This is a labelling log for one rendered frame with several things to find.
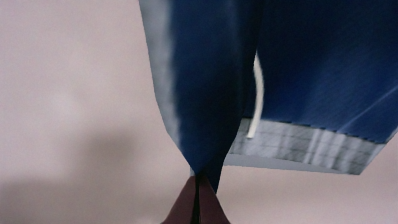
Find blue shorts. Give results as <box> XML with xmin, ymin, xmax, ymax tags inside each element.
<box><xmin>137</xmin><ymin>0</ymin><xmax>398</xmax><ymax>224</ymax></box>

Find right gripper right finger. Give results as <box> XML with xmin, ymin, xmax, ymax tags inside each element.
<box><xmin>199</xmin><ymin>175</ymin><xmax>231</xmax><ymax>224</ymax></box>

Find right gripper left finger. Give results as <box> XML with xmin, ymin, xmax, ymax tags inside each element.
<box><xmin>162</xmin><ymin>176</ymin><xmax>197</xmax><ymax>224</ymax></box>

